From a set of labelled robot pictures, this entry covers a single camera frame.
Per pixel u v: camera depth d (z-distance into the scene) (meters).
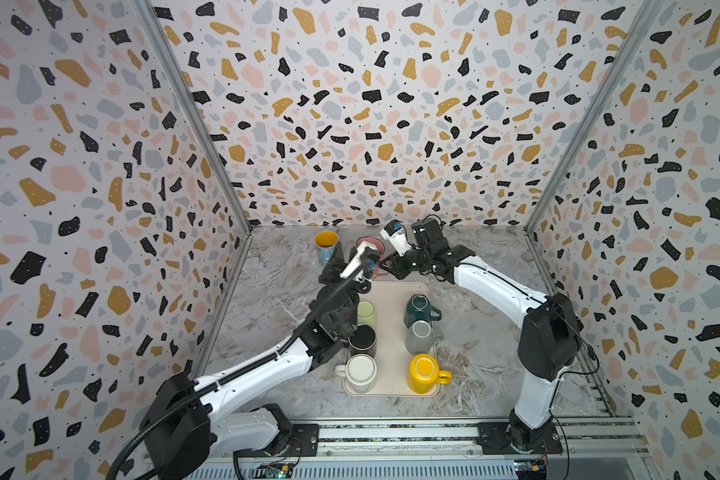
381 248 0.78
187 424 0.38
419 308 0.86
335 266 0.61
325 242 1.08
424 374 0.76
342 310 0.51
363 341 0.82
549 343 0.48
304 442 0.73
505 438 0.73
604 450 0.76
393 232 0.76
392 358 0.88
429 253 0.69
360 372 0.78
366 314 0.86
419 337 0.82
